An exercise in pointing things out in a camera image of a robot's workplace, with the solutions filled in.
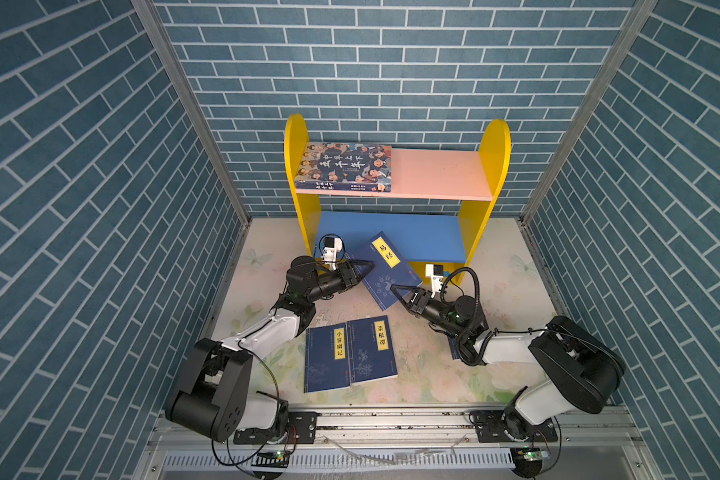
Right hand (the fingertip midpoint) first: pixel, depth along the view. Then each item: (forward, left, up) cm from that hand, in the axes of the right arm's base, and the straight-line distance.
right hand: (390, 288), depth 75 cm
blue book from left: (-10, +5, -21) cm, 24 cm away
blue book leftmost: (-12, +17, -21) cm, 30 cm away
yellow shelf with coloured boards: (+52, -15, -16) cm, 56 cm away
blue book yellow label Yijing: (+5, 0, +1) cm, 5 cm away
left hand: (+4, +5, +1) cm, 7 cm away
